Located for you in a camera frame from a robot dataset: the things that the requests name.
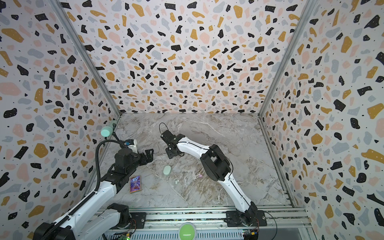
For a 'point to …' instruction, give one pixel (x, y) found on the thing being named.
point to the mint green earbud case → (167, 170)
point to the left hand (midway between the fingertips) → (148, 149)
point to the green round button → (187, 231)
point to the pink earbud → (200, 176)
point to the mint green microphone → (106, 131)
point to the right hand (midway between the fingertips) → (172, 150)
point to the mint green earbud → (176, 181)
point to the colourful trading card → (135, 184)
